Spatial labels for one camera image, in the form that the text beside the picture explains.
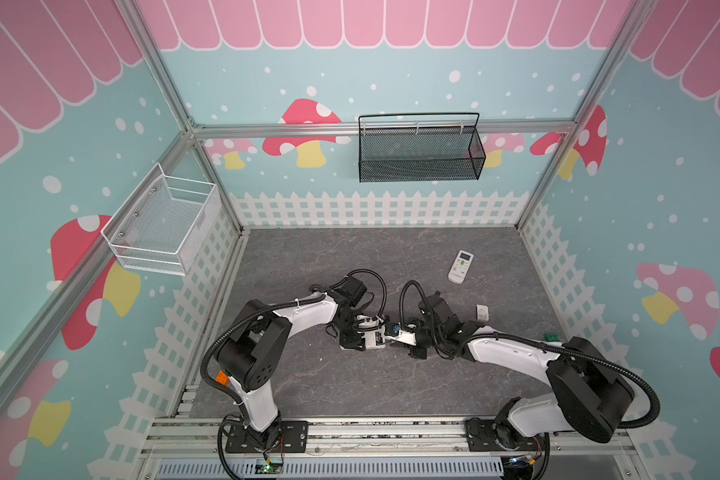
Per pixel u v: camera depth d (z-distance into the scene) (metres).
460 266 1.06
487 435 0.74
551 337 0.90
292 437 0.74
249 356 0.48
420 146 0.94
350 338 0.81
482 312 0.96
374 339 0.89
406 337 0.74
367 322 0.79
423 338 0.75
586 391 0.43
